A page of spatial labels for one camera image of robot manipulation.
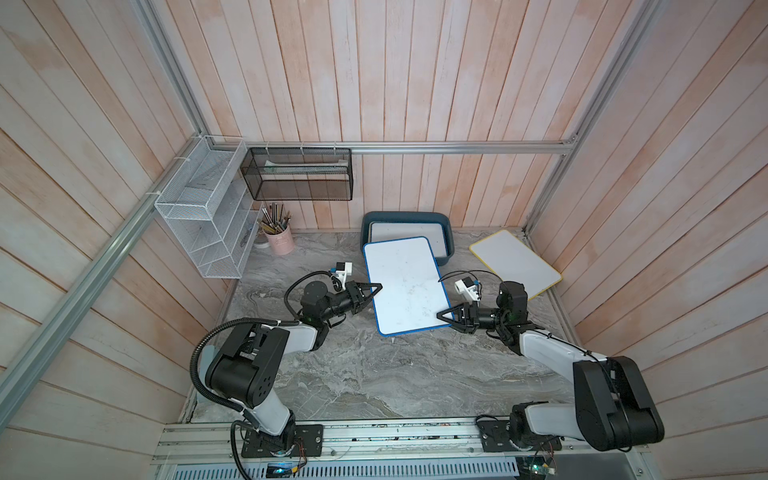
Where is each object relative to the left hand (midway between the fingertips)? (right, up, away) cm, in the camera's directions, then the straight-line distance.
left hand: (382, 290), depth 82 cm
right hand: (+15, -7, -4) cm, 17 cm away
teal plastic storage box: (-5, +26, +37) cm, 45 cm away
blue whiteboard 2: (+8, 0, 0) cm, 8 cm away
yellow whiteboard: (+52, +8, +33) cm, 62 cm away
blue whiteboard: (0, +20, +37) cm, 42 cm away
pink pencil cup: (-38, +14, +28) cm, 49 cm away
